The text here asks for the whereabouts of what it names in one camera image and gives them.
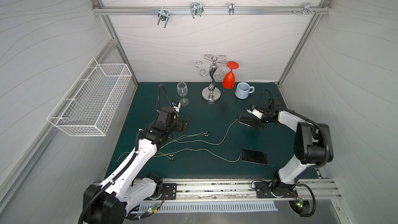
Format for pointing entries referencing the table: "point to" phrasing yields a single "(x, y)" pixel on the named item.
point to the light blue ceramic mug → (243, 89)
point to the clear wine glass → (182, 90)
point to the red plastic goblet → (228, 80)
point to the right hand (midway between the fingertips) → (259, 116)
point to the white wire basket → (88, 107)
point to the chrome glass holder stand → (212, 94)
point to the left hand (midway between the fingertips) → (176, 117)
